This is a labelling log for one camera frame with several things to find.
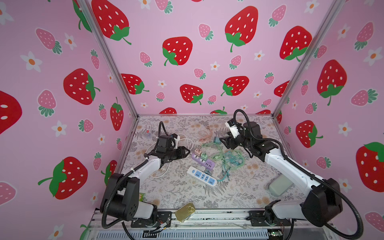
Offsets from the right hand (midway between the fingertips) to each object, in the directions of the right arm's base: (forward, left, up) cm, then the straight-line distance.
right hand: (223, 135), depth 81 cm
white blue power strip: (-17, +10, -20) cm, 28 cm away
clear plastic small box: (+16, +55, -19) cm, 60 cm away
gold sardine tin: (-36, +17, -19) cm, 44 cm away
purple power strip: (-8, +7, -19) cm, 22 cm away
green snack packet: (-31, +42, -22) cm, 57 cm away
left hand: (-6, +20, -11) cm, 24 cm away
